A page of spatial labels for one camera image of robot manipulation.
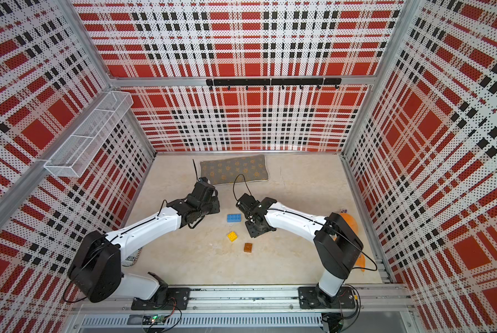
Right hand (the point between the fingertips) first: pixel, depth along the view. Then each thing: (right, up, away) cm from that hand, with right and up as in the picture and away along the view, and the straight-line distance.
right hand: (261, 228), depth 85 cm
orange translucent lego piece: (-6, -8, -1) cm, 9 cm away
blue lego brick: (-13, +3, +9) cm, 15 cm away
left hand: (-19, +10, +4) cm, 22 cm away
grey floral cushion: (-5, +26, +23) cm, 35 cm away
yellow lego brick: (-13, -5, +4) cm, 14 cm away
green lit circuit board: (-36, -27, -15) cm, 47 cm away
